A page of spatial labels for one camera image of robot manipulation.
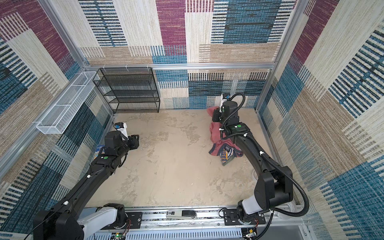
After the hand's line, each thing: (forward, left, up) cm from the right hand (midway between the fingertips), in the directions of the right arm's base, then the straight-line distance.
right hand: (217, 110), depth 83 cm
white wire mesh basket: (-1, +76, +8) cm, 77 cm away
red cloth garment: (-7, -1, -20) cm, 22 cm away
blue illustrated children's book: (-11, +73, -23) cm, 78 cm away
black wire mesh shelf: (+32, +59, -9) cm, 67 cm away
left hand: (-9, +45, -7) cm, 46 cm away
